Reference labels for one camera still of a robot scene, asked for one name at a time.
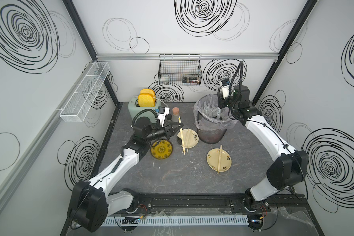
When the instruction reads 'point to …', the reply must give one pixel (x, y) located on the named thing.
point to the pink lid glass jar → (175, 114)
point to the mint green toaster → (133, 107)
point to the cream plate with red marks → (212, 158)
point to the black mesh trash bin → (212, 136)
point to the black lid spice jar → (168, 116)
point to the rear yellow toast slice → (148, 91)
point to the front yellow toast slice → (146, 100)
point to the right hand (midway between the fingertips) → (221, 93)
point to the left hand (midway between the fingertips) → (182, 126)
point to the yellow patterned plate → (162, 150)
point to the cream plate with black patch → (191, 138)
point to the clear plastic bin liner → (208, 116)
